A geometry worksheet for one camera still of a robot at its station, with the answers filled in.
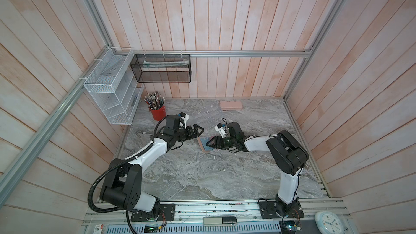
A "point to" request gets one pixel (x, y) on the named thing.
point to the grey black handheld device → (220, 221)
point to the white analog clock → (329, 223)
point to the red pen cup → (159, 114)
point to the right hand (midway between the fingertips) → (209, 144)
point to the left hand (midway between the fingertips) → (198, 134)
